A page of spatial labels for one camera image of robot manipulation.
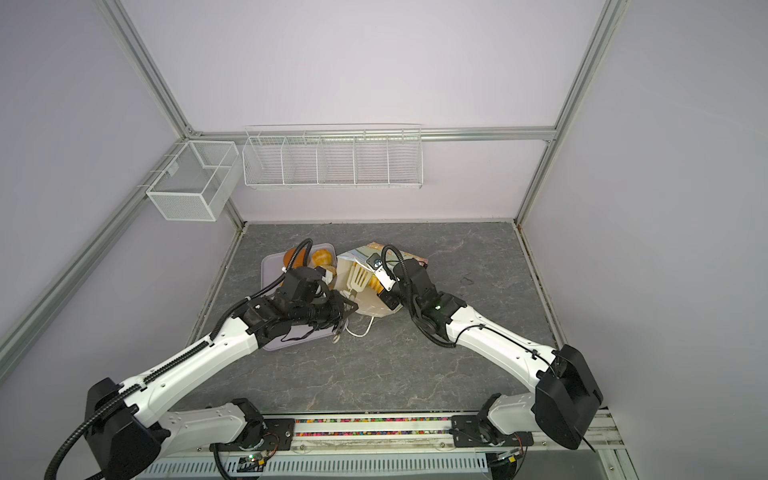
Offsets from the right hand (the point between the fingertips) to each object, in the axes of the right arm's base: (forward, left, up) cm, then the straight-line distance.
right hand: (384, 274), depth 79 cm
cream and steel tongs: (+1, +8, -3) cm, 8 cm away
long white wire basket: (+42, +18, +9) cm, 46 cm away
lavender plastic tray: (+19, +43, -21) cm, 52 cm away
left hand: (-10, +7, -2) cm, 12 cm away
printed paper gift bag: (-3, +5, -10) cm, 12 cm away
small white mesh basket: (+33, +62, +6) cm, 71 cm away
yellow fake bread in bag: (+1, +3, -6) cm, 7 cm away
